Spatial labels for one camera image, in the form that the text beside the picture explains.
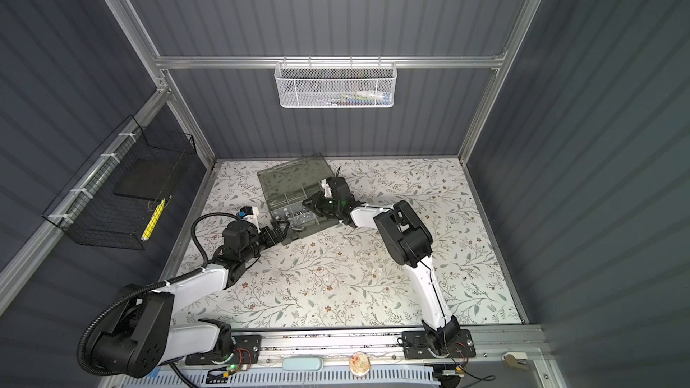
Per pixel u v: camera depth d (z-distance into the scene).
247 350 0.72
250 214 0.81
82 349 0.39
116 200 0.71
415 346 0.73
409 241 0.59
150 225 0.67
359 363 0.71
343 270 0.89
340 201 0.82
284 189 1.10
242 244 0.70
